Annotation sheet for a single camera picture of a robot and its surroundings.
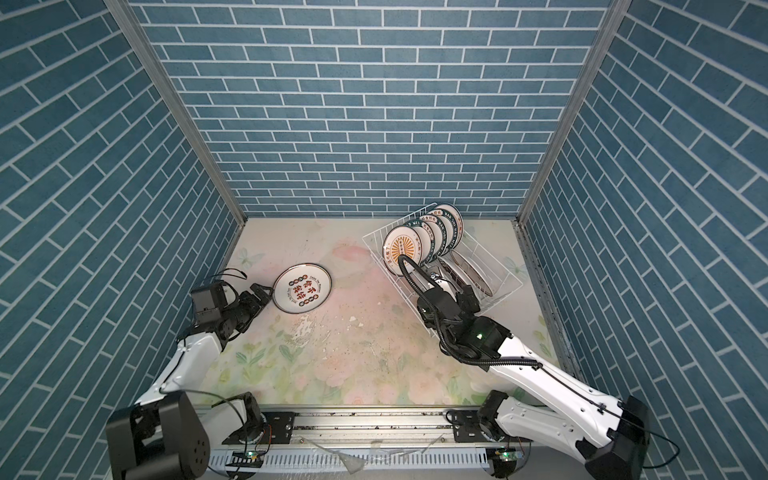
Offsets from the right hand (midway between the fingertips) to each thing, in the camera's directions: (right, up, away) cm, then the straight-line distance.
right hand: (441, 291), depth 76 cm
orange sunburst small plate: (-10, +13, +27) cm, 31 cm away
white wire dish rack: (+22, 0, +20) cm, 30 cm away
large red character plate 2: (+13, +3, +20) cm, 24 cm away
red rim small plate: (+10, +20, +26) cm, 34 cm away
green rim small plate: (-1, +14, +24) cm, 28 cm away
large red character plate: (-44, -3, +24) cm, 50 cm away
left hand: (-50, -3, +11) cm, 51 cm away
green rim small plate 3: (+7, +19, +27) cm, 34 cm away
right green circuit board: (+15, -39, -5) cm, 42 cm away
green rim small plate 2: (+3, +17, +26) cm, 31 cm away
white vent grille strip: (-21, -40, -6) cm, 45 cm away
